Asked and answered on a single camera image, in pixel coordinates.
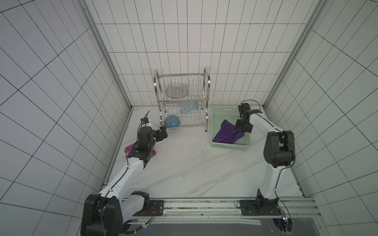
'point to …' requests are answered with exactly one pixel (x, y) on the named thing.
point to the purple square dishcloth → (228, 133)
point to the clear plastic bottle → (185, 107)
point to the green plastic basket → (232, 114)
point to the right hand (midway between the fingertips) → (234, 128)
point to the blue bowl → (172, 121)
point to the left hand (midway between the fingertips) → (158, 130)
